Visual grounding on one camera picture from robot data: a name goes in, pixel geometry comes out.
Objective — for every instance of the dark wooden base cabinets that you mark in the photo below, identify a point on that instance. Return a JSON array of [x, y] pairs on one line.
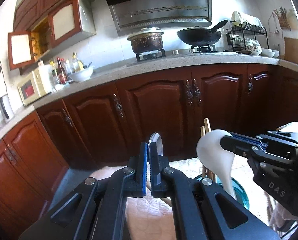
[[106, 124]]

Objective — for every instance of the wall chopstick basket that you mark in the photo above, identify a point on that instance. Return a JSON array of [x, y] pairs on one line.
[[281, 14]]

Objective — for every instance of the right hand white glove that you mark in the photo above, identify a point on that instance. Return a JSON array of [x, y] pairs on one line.
[[281, 220]]

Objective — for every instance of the cream microwave oven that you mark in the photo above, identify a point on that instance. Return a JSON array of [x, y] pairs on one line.
[[37, 84]]

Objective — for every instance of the upper wall cabinets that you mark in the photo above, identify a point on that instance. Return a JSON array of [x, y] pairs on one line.
[[43, 28]]

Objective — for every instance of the brown cooking pot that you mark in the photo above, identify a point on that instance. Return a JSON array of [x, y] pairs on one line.
[[147, 39]]

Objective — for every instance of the wooden cutting board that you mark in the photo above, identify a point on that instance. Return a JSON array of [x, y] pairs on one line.
[[291, 49]]

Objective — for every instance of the white bowl on counter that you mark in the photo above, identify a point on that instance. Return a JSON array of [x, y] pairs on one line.
[[82, 75]]

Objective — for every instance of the wooden chopstick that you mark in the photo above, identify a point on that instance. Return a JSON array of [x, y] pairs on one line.
[[208, 164]]

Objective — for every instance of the black dish rack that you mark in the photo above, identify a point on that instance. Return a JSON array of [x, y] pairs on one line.
[[238, 33]]

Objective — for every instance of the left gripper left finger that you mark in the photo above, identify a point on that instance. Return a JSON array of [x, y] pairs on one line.
[[96, 208]]

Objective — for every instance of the grey stone countertop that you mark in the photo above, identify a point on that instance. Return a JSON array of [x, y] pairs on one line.
[[133, 69]]

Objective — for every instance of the red sauce bottle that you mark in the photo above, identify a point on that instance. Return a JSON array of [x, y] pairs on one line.
[[61, 72]]

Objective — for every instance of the white ceramic soup spoon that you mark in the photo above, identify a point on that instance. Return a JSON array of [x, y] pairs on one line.
[[222, 160]]

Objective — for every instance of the range hood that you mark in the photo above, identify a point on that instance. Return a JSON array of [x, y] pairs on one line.
[[132, 15]]

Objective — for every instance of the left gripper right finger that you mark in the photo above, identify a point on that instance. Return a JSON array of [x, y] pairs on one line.
[[201, 208]]

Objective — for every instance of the metal spoon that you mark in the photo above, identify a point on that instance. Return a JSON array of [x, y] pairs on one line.
[[156, 139]]

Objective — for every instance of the black wok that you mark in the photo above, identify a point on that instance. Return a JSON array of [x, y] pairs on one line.
[[199, 36]]

